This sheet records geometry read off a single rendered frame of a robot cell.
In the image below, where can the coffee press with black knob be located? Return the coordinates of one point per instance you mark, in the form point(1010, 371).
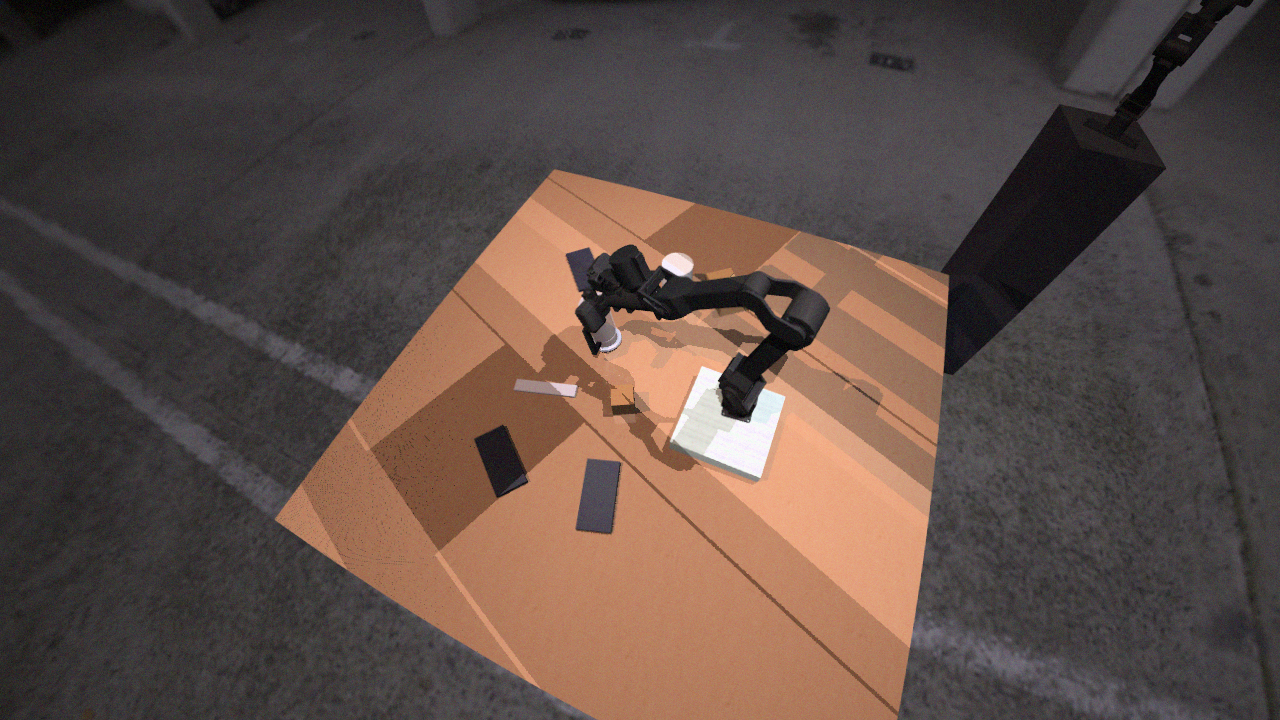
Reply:
point(607, 338)

